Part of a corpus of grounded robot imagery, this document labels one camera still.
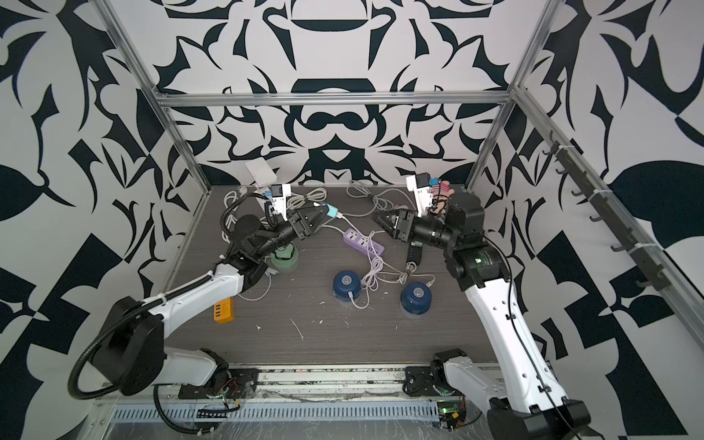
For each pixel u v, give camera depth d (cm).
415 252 99
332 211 70
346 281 81
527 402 37
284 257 68
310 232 66
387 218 65
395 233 56
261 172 92
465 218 46
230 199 114
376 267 89
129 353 42
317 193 114
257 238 59
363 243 99
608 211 55
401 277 86
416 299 79
